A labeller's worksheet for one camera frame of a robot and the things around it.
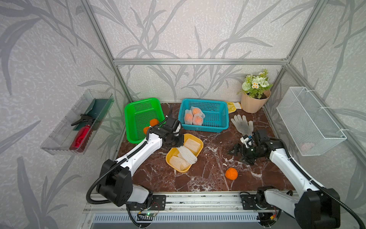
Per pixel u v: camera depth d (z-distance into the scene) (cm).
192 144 93
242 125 105
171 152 87
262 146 59
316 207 39
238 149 72
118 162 43
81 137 59
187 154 77
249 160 72
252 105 105
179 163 81
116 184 41
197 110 108
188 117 103
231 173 78
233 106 118
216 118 112
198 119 101
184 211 72
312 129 62
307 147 71
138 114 112
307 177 44
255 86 88
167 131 62
